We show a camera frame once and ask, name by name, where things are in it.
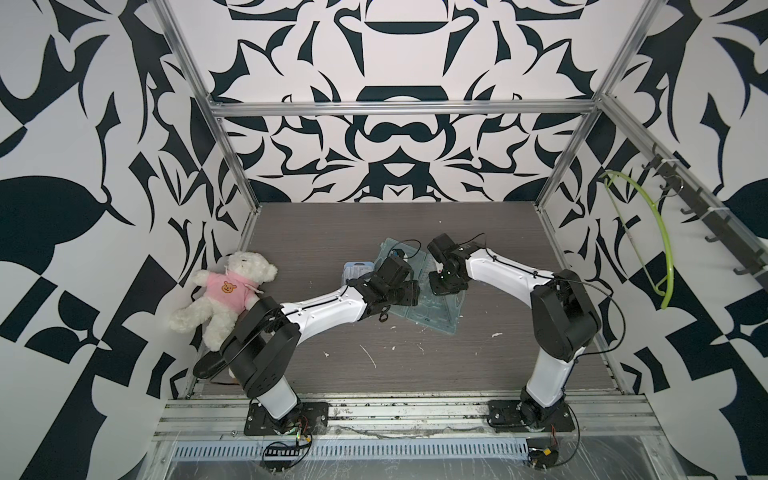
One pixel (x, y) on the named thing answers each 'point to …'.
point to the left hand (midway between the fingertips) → (410, 282)
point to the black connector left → (282, 451)
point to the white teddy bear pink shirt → (229, 291)
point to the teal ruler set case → (441, 312)
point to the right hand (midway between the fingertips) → (439, 283)
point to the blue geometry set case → (356, 269)
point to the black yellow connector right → (540, 453)
